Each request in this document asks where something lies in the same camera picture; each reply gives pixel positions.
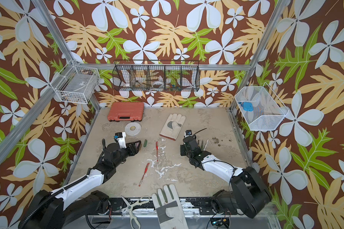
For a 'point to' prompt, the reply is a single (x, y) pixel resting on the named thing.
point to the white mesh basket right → (260, 108)
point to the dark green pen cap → (145, 143)
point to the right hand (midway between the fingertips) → (182, 144)
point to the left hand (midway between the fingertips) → (137, 140)
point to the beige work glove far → (172, 126)
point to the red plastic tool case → (126, 111)
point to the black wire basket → (155, 75)
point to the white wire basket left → (78, 84)
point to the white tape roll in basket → (158, 84)
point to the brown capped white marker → (206, 144)
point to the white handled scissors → (135, 223)
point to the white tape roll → (133, 129)
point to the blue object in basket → (248, 106)
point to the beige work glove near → (169, 211)
